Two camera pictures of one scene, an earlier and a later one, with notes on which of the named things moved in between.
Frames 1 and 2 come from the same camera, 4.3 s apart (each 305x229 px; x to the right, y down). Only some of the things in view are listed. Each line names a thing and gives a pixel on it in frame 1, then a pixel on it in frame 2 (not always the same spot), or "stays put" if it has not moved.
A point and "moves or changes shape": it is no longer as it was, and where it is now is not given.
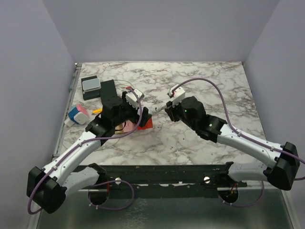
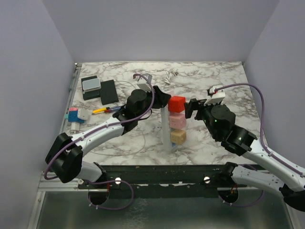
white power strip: [157, 109] moves or changes shape
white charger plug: [68, 122] to [75, 126]
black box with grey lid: [91, 87] stays put
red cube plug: [148, 125] moves or changes shape
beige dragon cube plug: [118, 127] moves or changes shape
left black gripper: [135, 109] to [161, 98]
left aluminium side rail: [69, 98] stays put
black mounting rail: [165, 181] stays put
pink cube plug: [129, 126] moves or changes shape
